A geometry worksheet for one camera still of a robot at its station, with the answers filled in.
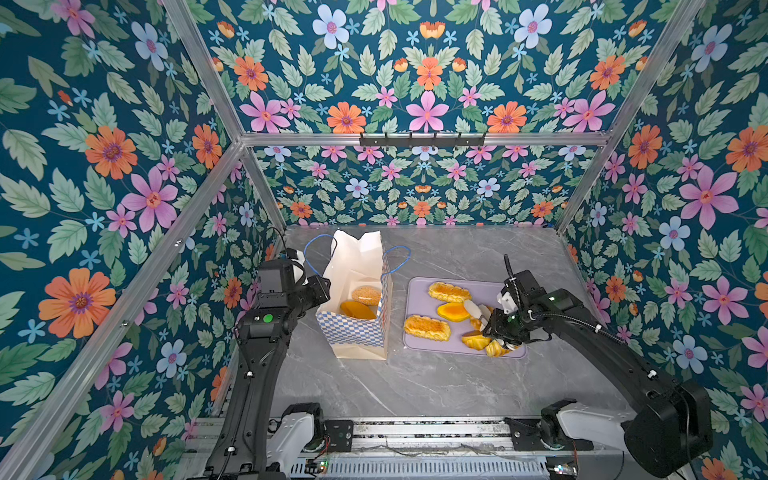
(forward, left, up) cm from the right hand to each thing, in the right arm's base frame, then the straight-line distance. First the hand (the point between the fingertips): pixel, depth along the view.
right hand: (487, 332), depth 79 cm
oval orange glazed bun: (+10, +7, -7) cm, 14 cm away
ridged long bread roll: (-3, -3, -6) cm, 7 cm away
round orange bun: (+17, +35, -7) cm, 39 cm away
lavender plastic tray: (+16, +18, -10) cm, 26 cm away
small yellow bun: (0, +2, -6) cm, 6 cm away
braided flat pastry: (+5, +16, -7) cm, 18 cm away
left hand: (+8, +40, +16) cm, 44 cm away
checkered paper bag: (-3, +33, +14) cm, 36 cm away
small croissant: (+10, +37, -5) cm, 38 cm away
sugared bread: (+17, +9, -7) cm, 20 cm away
